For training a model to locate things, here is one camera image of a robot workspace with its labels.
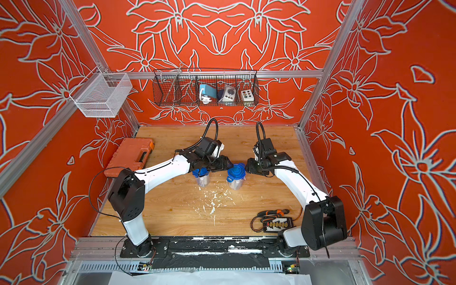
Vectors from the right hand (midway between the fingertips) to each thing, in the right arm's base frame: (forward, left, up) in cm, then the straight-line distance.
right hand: (245, 168), depth 84 cm
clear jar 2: (-5, +4, -8) cm, 11 cm away
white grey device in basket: (+33, +8, +20) cm, 39 cm away
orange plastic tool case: (+13, +64, -7) cm, 65 cm away
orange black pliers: (-17, -13, -13) cm, 25 cm away
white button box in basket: (+36, -2, +16) cm, 40 cm away
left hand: (+1, +7, 0) cm, 7 cm away
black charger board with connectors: (-22, -14, -12) cm, 29 cm away
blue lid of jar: (-3, +4, +1) cm, 5 cm away
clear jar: (-4, +21, -7) cm, 22 cm away
